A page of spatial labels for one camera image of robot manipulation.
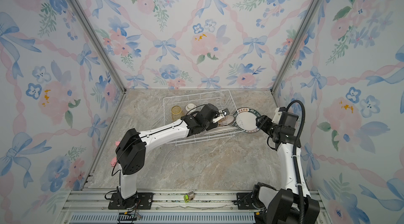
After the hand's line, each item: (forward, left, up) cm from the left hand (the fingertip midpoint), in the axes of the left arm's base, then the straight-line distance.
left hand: (213, 113), depth 86 cm
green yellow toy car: (-38, +11, -15) cm, 42 cm away
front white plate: (-11, -3, 0) cm, 12 cm away
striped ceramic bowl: (+11, +14, -10) cm, 20 cm away
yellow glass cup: (+6, +22, -8) cm, 24 cm away
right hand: (-5, -25, +1) cm, 25 cm away
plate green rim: (+9, -22, -15) cm, 28 cm away
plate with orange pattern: (+1, -9, -9) cm, 13 cm away
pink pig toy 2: (-22, +53, -16) cm, 60 cm away
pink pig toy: (-10, +56, -16) cm, 59 cm away
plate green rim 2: (0, -23, -15) cm, 28 cm away
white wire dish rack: (-1, -9, -11) cm, 14 cm away
